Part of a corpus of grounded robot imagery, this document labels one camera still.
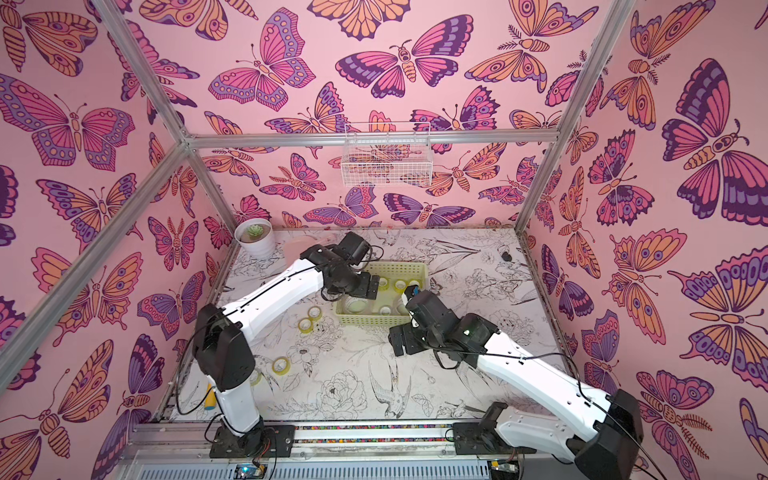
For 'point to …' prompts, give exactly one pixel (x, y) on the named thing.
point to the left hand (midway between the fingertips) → (369, 287)
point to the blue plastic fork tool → (210, 399)
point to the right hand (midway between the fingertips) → (400, 337)
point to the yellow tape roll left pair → (305, 325)
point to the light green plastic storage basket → (390, 307)
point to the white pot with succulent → (255, 236)
